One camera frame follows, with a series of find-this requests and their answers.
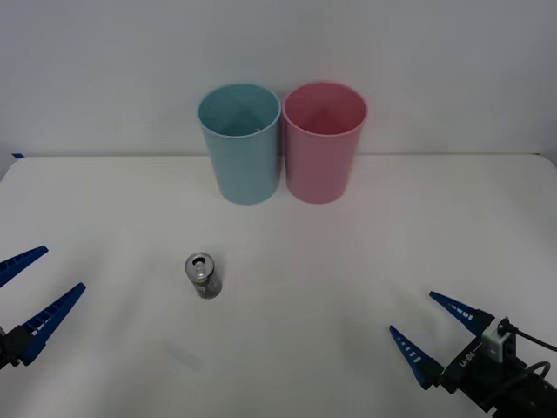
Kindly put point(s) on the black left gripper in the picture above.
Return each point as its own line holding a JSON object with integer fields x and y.
{"x": 8, "y": 348}

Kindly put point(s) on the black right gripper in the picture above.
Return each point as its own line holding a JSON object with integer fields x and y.
{"x": 500, "y": 383}

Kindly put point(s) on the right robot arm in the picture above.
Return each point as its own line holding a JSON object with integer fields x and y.
{"x": 494, "y": 344}

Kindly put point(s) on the silver and black drink can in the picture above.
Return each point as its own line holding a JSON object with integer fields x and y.
{"x": 205, "y": 278}

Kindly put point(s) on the pink plastic bin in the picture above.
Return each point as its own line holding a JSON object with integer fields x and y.
{"x": 320, "y": 170}

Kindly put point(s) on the pale blue plastic bin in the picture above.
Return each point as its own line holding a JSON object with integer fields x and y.
{"x": 246, "y": 170}

